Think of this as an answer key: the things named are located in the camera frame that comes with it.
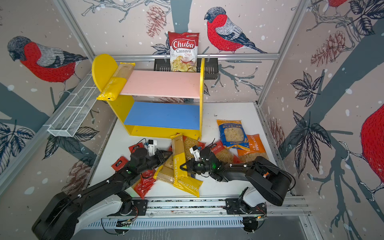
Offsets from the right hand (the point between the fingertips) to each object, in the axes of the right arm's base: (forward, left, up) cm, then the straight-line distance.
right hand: (178, 171), depth 78 cm
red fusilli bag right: (+13, -25, -5) cm, 29 cm away
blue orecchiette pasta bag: (+28, -33, -5) cm, 43 cm away
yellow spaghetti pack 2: (-5, -7, -6) cm, 10 cm away
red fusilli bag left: (+20, -3, -3) cm, 20 cm away
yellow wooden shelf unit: (+59, +28, -6) cm, 65 cm away
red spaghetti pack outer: (+5, +36, -3) cm, 37 cm away
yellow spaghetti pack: (0, -1, 0) cm, 1 cm away
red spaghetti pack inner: (+16, +32, -4) cm, 36 cm away
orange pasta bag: (+18, -46, -5) cm, 49 cm away
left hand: (+7, +4, +6) cm, 10 cm away
